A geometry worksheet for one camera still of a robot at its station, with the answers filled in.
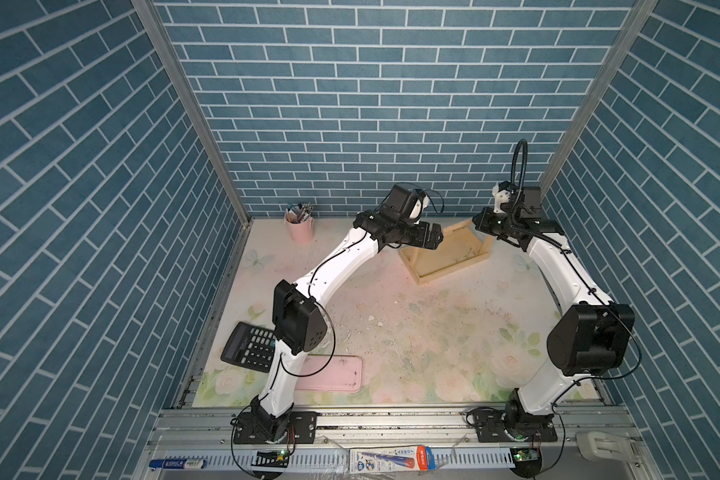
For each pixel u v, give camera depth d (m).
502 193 0.78
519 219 0.66
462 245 1.02
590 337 0.46
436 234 0.74
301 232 1.11
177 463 0.68
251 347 0.85
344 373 0.80
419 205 0.67
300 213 1.02
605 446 0.70
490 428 0.74
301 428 0.74
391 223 0.61
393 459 0.69
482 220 0.77
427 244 0.73
